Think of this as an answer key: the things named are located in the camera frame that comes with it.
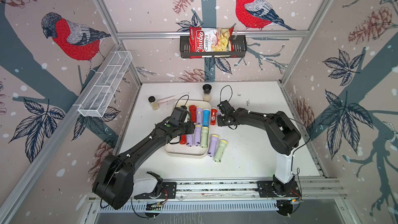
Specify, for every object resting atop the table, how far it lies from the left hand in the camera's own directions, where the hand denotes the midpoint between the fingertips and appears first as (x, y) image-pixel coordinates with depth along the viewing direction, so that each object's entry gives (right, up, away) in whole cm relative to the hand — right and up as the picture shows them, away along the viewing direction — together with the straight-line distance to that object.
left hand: (195, 124), depth 85 cm
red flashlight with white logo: (+11, +3, +13) cm, 18 cm away
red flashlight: (-7, -10, +4) cm, 13 cm away
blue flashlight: (+7, +4, +15) cm, 17 cm away
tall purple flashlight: (+1, -8, +5) cm, 9 cm away
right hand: (+16, 0, +14) cm, 21 cm away
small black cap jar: (-28, +10, +16) cm, 34 cm away
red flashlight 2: (-2, +5, +16) cm, 17 cm away
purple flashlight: (+2, +4, +13) cm, 14 cm away
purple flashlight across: (-3, -10, +3) cm, 11 cm away
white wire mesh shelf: (-45, +14, -13) cm, 49 cm away
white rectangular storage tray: (-10, -15, +3) cm, 19 cm away
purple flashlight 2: (+11, -11, +2) cm, 16 cm away
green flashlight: (+5, -8, +3) cm, 10 cm away
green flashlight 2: (+14, -15, -2) cm, 21 cm away
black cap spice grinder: (+7, +19, +16) cm, 26 cm away
